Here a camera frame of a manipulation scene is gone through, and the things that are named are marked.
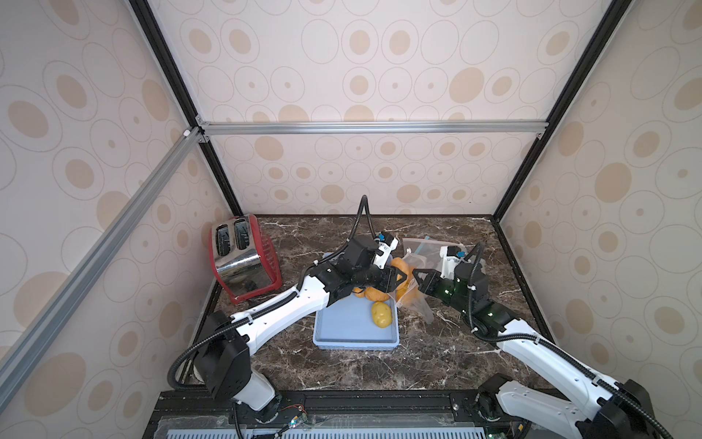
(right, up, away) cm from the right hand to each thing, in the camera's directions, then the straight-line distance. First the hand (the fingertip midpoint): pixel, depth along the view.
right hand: (422, 269), depth 78 cm
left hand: (-5, -1, -5) cm, 7 cm away
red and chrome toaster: (-55, +2, +9) cm, 56 cm away
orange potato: (-5, -6, -2) cm, 8 cm away
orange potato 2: (-13, -9, +11) cm, 19 cm away
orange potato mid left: (-18, -5, -10) cm, 21 cm away
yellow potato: (-11, -15, +9) cm, 20 cm away
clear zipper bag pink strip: (+1, -13, +6) cm, 14 cm away
